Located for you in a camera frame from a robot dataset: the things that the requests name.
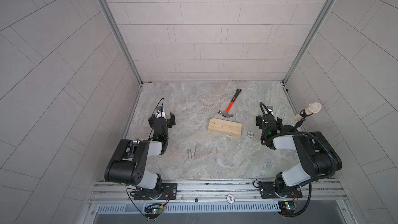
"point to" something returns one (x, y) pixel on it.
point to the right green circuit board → (286, 207)
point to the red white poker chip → (250, 134)
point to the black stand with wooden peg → (314, 107)
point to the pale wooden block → (224, 127)
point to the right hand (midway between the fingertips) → (268, 114)
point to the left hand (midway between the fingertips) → (165, 111)
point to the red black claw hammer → (226, 113)
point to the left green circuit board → (154, 209)
